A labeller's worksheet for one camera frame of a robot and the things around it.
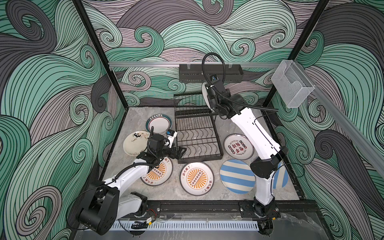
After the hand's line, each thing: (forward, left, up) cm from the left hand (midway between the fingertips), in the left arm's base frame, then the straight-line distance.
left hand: (180, 145), depth 83 cm
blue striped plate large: (-14, -33, -10) cm, 37 cm away
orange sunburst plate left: (-12, +12, -13) cm, 21 cm away
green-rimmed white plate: (+27, +16, -13) cm, 34 cm away
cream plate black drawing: (+10, +32, -13) cm, 35 cm away
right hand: (+15, -20, +25) cm, 35 cm away
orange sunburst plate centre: (-15, -10, -12) cm, 21 cm away
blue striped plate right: (-25, -38, +21) cm, 50 cm away
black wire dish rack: (+18, -11, -11) cm, 24 cm away
